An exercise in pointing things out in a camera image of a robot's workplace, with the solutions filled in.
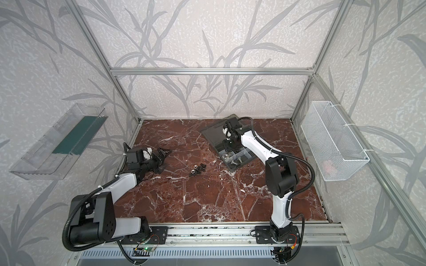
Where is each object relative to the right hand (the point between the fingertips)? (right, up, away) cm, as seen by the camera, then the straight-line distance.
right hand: (228, 142), depth 94 cm
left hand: (-30, -4, -6) cm, 31 cm away
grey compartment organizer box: (+4, -10, +5) cm, 12 cm away
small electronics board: (-35, -44, -23) cm, 61 cm away
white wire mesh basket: (+40, -2, -31) cm, 50 cm away
